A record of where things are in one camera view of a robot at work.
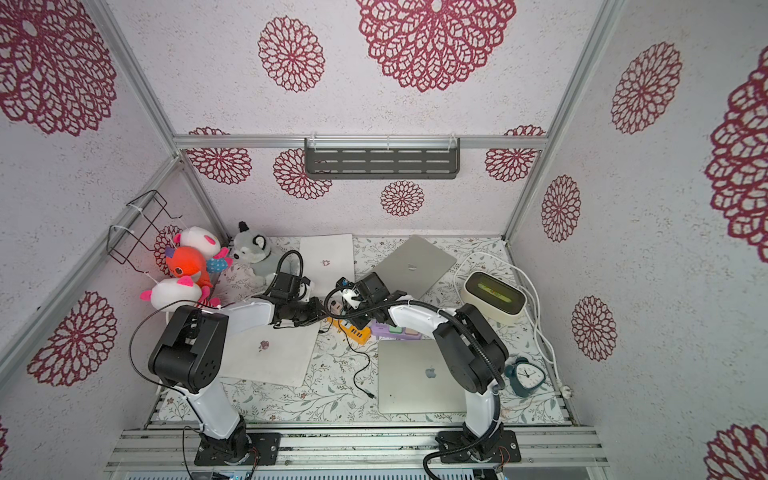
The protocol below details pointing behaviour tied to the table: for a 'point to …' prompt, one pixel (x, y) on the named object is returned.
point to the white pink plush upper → (199, 237)
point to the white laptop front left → (270, 355)
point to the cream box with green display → (499, 300)
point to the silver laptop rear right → (414, 267)
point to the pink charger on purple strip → (411, 331)
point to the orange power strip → (359, 336)
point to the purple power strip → (383, 330)
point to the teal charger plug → (348, 294)
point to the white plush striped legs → (167, 294)
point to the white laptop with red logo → (325, 260)
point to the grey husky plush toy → (253, 248)
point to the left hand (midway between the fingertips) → (329, 317)
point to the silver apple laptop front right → (415, 376)
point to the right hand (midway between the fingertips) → (349, 308)
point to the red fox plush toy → (184, 261)
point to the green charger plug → (395, 330)
